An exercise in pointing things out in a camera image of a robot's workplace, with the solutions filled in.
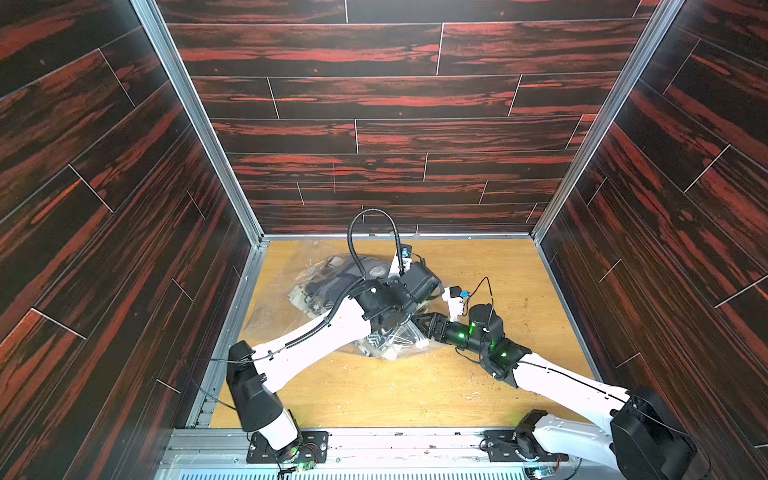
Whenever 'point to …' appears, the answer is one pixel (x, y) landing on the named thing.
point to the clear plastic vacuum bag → (299, 281)
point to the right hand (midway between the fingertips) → (418, 316)
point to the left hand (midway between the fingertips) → (402, 286)
